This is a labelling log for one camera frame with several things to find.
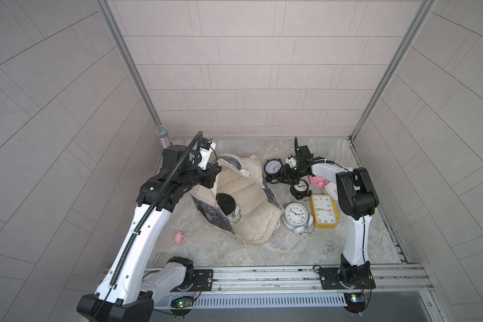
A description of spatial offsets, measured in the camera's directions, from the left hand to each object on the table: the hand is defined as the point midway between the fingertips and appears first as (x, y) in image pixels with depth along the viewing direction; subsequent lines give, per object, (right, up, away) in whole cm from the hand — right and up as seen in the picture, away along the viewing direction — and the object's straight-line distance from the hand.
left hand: (223, 165), depth 68 cm
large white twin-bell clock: (+28, -23, +15) cm, 39 cm away
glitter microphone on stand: (-27, +13, +12) cm, 32 cm away
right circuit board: (+46, -47, 0) cm, 66 cm away
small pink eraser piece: (-19, -29, +11) cm, 36 cm away
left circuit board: (-13, -45, -3) cm, 47 cm away
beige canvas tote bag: (+14, -19, +12) cm, 27 cm away
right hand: (+23, -7, +30) cm, 39 cm away
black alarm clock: (+33, -13, +24) cm, 42 cm away
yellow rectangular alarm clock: (+42, -21, +18) cm, 50 cm away
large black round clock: (+20, -3, +31) cm, 37 cm away
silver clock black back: (0, -19, +18) cm, 26 cm away
